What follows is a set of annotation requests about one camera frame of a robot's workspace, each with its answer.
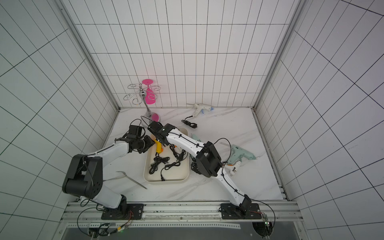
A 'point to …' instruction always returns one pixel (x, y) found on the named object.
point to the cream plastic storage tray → (172, 164)
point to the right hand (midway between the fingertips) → (172, 132)
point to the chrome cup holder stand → (147, 117)
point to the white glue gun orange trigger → (232, 168)
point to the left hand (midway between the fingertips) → (153, 145)
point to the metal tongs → (125, 175)
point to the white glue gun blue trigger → (200, 107)
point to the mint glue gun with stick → (238, 153)
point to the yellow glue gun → (159, 147)
